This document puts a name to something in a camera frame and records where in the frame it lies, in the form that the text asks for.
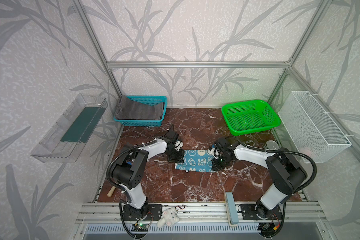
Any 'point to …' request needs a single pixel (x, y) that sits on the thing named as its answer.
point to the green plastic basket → (250, 117)
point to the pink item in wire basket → (305, 150)
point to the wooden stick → (110, 193)
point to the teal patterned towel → (197, 160)
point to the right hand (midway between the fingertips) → (212, 164)
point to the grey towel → (125, 109)
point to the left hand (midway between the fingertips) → (185, 156)
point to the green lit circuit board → (140, 227)
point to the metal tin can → (272, 145)
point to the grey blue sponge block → (232, 208)
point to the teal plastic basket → (145, 99)
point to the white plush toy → (169, 218)
